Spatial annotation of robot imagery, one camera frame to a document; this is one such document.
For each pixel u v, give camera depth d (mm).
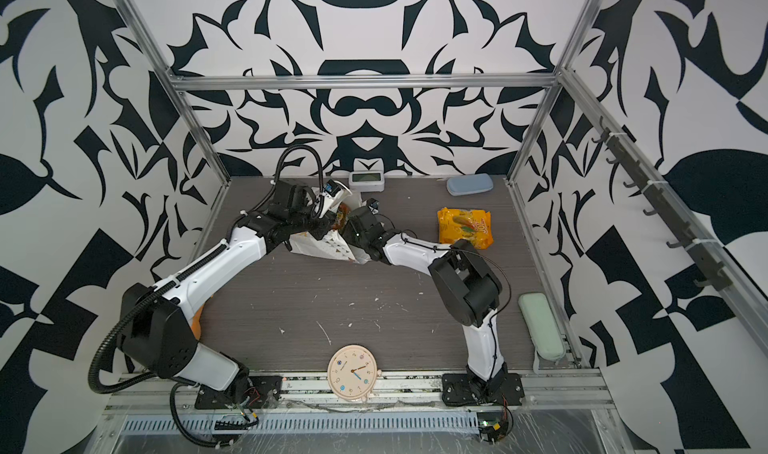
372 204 866
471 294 510
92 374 367
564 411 737
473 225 1016
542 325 826
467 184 1160
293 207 647
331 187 724
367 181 1146
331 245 848
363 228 733
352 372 748
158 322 426
